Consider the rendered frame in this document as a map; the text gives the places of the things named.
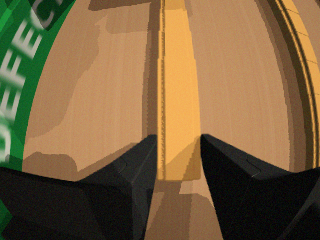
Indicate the green bin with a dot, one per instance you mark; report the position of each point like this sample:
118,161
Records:
26,38

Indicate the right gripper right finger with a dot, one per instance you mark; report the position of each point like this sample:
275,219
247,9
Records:
253,199

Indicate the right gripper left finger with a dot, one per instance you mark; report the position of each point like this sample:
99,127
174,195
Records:
116,209

